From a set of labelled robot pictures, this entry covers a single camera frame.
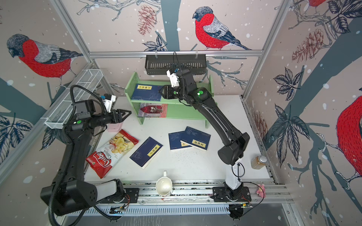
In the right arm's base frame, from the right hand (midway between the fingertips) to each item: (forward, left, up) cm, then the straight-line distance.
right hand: (162, 89), depth 72 cm
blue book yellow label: (+8, +12, -10) cm, 18 cm away
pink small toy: (-38, -53, -39) cm, 76 cm away
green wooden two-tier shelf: (+9, -27, -4) cm, 29 cm away
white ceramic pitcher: (-37, -1, -36) cm, 52 cm away
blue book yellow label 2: (-7, -19, -37) cm, 42 cm away
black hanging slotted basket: (+31, +8, -4) cm, 32 cm away
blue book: (-11, -5, -38) cm, 39 cm away
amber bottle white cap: (-25, -54, -31) cm, 67 cm away
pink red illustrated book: (+6, +11, -25) cm, 28 cm away
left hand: (-8, +18, -8) cm, 21 cm away
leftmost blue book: (-19, +13, -38) cm, 44 cm away
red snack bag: (-21, +34, -34) cm, 53 cm away
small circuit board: (-49, +22, -41) cm, 67 cm away
